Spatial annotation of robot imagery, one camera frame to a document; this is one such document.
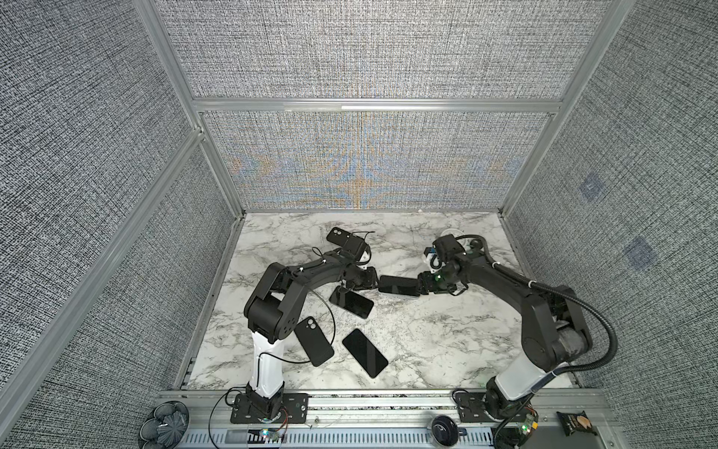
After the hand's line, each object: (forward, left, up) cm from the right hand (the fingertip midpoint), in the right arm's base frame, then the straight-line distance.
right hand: (425, 287), depth 92 cm
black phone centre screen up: (-3, +22, -5) cm, 23 cm away
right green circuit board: (-37, -20, -3) cm, 43 cm away
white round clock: (+24, -16, -1) cm, 29 cm away
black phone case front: (-17, +35, -4) cm, 39 cm away
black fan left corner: (-38, +70, -1) cm, 79 cm away
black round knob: (-39, 0, -5) cm, 39 cm away
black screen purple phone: (+4, +9, -5) cm, 10 cm away
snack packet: (-37, -32, -4) cm, 49 cm away
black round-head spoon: (+20, -23, -3) cm, 31 cm away
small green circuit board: (-39, +44, -4) cm, 59 cm away
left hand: (+2, +16, -2) cm, 16 cm away
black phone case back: (+25, +30, -3) cm, 39 cm away
